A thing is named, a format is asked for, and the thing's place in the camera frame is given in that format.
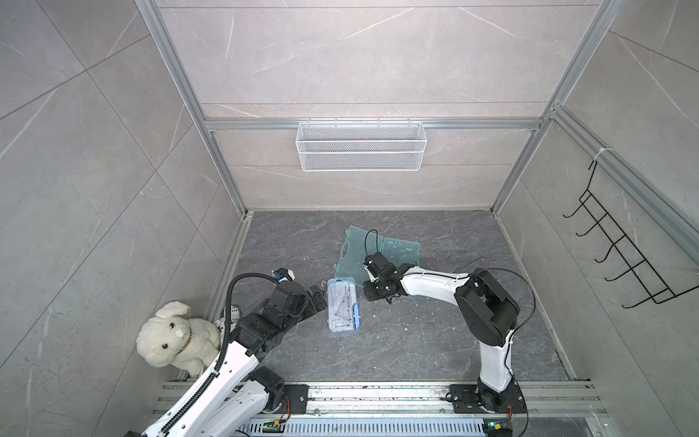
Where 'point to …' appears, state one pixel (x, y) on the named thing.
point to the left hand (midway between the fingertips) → (316, 293)
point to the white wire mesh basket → (355, 147)
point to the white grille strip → (368, 428)
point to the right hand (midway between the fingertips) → (369, 291)
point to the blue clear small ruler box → (344, 314)
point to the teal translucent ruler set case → (358, 244)
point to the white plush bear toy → (170, 338)
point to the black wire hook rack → (657, 290)
